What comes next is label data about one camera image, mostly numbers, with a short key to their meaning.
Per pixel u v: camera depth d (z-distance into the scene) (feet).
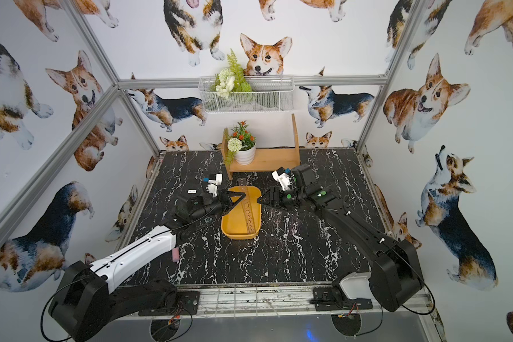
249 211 2.40
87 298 1.30
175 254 2.73
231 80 2.56
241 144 3.11
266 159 3.54
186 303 2.41
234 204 2.35
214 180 2.41
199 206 2.01
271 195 2.26
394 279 1.34
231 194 2.40
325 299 2.42
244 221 3.04
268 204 2.26
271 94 3.04
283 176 2.40
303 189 2.02
